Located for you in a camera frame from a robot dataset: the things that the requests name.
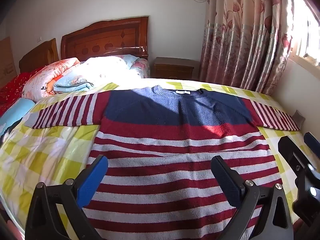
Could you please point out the blue cloud print pillow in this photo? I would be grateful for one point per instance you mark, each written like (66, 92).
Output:
(15, 112)

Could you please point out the red white navy striped sweater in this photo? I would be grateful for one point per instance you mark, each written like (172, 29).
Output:
(162, 155)

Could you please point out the window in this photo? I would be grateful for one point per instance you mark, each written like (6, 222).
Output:
(308, 35)

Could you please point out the pink floral bed sheet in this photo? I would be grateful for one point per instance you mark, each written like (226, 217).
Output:
(142, 67)

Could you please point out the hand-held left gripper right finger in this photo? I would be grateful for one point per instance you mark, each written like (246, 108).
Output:
(226, 180)

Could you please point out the wooden nightstand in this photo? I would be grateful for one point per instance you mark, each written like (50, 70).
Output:
(172, 68)

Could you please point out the pink floral curtain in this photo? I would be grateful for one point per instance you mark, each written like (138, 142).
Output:
(245, 35)

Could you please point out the large carved wooden headboard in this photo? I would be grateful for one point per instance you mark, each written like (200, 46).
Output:
(105, 40)

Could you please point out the small wooden headboard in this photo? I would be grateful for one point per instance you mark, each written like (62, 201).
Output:
(40, 56)

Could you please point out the light wooden wardrobe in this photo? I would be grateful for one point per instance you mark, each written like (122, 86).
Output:
(7, 62)

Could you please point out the red bedspread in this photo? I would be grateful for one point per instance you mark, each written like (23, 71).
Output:
(12, 87)

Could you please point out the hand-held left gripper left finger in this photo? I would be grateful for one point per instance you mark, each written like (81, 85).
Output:
(91, 182)

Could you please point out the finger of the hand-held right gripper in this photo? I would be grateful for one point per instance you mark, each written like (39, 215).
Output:
(312, 141)
(291, 152)

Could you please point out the light blue folded quilt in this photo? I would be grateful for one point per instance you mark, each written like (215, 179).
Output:
(100, 70)

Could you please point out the yellow white checked sheet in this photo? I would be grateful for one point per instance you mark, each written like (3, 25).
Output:
(50, 150)

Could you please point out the pink orange floral quilt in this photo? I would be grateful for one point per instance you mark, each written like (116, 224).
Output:
(42, 80)

